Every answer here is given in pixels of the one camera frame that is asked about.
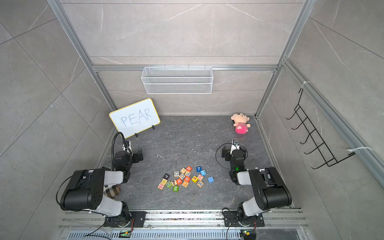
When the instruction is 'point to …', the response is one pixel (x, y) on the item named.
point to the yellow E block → (195, 179)
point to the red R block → (187, 179)
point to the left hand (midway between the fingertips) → (134, 147)
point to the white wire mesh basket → (174, 80)
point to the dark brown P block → (166, 176)
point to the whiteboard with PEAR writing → (133, 119)
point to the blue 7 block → (198, 169)
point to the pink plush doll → (241, 124)
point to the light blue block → (203, 172)
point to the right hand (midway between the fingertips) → (234, 146)
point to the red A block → (179, 181)
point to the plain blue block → (211, 179)
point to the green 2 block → (176, 188)
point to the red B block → (189, 168)
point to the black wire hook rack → (330, 159)
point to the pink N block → (160, 186)
